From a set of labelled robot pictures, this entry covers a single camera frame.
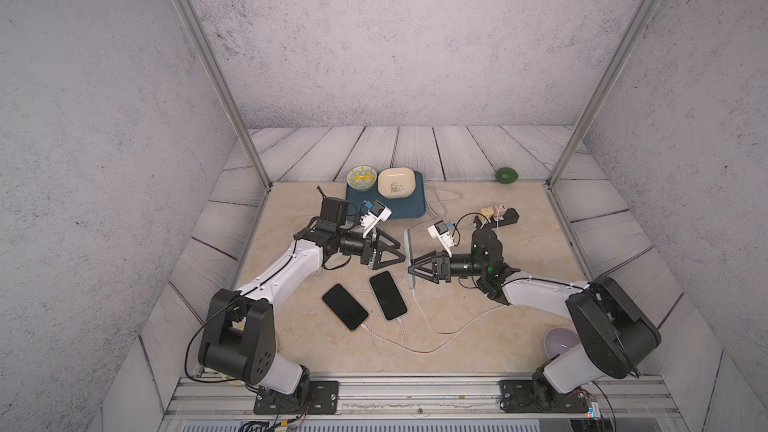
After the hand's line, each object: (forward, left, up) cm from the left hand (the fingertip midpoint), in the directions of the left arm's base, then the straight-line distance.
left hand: (401, 255), depth 74 cm
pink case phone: (-3, +16, -23) cm, 28 cm away
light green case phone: (+1, -1, +3) cm, 3 cm away
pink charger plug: (+27, -35, -15) cm, 47 cm away
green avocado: (+48, -44, -19) cm, 68 cm away
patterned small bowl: (+47, +13, -18) cm, 52 cm away
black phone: (0, +4, -22) cm, 23 cm away
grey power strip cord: (+37, -17, -21) cm, 46 cm away
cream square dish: (+45, -1, -19) cm, 49 cm away
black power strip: (+27, -40, -20) cm, 53 cm away
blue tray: (+32, -6, -19) cm, 37 cm away
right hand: (-3, -3, -3) cm, 5 cm away
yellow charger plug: (+25, -30, -15) cm, 41 cm away
